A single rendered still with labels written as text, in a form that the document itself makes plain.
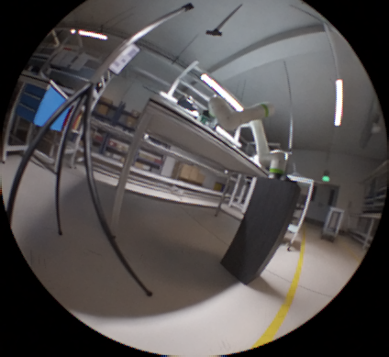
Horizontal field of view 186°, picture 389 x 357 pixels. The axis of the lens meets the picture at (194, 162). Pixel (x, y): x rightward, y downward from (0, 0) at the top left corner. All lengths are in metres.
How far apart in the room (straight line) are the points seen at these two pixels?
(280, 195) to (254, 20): 3.13
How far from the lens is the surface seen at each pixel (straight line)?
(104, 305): 0.70
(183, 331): 0.71
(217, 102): 0.70
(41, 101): 1.37
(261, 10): 3.16
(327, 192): 7.32
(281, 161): 0.98
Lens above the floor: 0.67
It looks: 5 degrees up
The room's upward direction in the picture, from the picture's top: 19 degrees clockwise
